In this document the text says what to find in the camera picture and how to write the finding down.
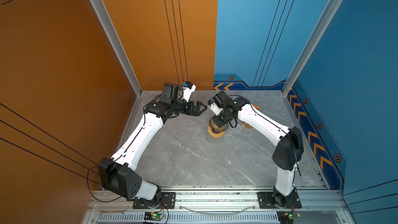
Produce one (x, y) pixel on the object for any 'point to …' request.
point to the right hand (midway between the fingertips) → (216, 121)
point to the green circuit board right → (287, 216)
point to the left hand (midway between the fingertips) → (200, 104)
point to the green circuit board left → (153, 215)
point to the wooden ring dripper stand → (215, 135)
